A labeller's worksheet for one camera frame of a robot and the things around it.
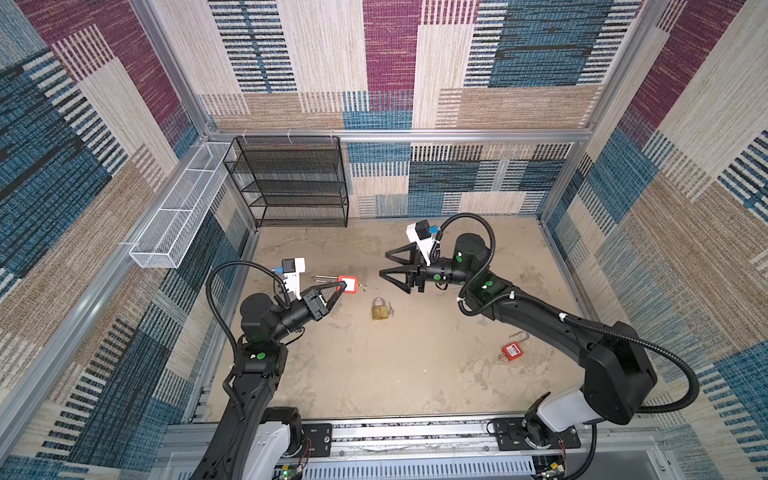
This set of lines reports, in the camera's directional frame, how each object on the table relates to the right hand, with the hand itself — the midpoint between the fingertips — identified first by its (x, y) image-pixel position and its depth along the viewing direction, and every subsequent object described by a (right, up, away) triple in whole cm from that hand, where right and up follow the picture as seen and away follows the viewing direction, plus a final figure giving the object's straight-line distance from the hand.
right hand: (384, 268), depth 69 cm
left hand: (-9, -3, -1) cm, 9 cm away
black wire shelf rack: (-35, +29, +42) cm, 62 cm away
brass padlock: (-1, -15, +25) cm, 29 cm away
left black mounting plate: (-16, -41, +5) cm, 45 cm away
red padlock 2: (+36, -24, +16) cm, 46 cm away
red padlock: (-7, -3, -1) cm, 8 cm away
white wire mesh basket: (-51, +6, +1) cm, 51 cm away
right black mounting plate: (+30, -40, +4) cm, 51 cm away
